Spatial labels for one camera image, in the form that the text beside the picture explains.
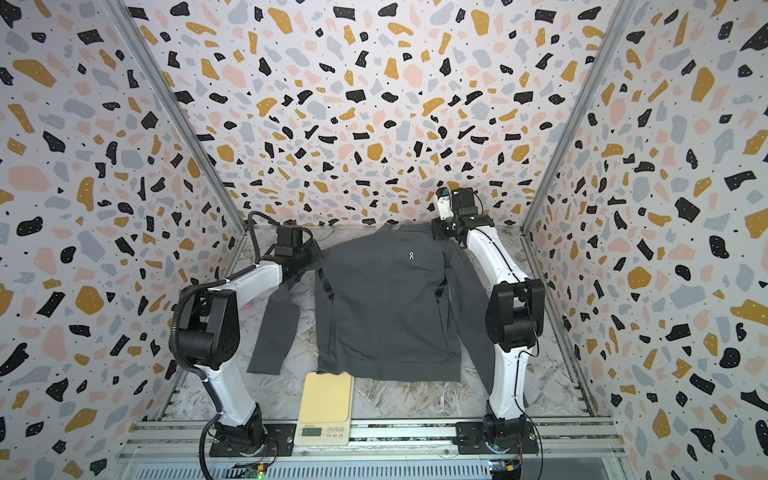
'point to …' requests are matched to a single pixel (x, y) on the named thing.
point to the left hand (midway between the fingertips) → (317, 241)
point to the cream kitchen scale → (325, 409)
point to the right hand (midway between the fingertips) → (435, 217)
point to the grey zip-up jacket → (387, 303)
